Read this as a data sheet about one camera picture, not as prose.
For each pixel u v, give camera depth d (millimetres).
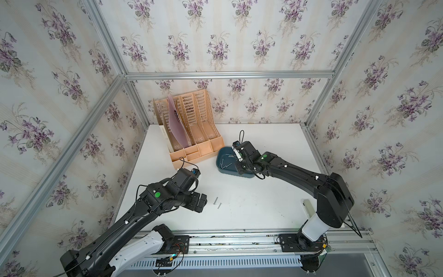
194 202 614
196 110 1110
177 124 861
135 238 448
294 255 711
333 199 440
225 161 1012
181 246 725
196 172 657
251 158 647
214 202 859
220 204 854
